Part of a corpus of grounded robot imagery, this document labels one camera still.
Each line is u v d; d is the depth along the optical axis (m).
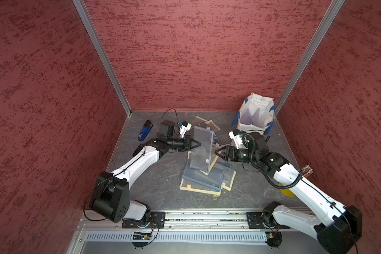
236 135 0.69
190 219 0.76
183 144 0.71
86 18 0.74
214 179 0.86
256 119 1.08
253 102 1.04
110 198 0.42
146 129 1.07
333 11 0.72
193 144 0.76
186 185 0.83
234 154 0.64
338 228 0.37
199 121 1.12
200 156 0.80
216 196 0.81
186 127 0.75
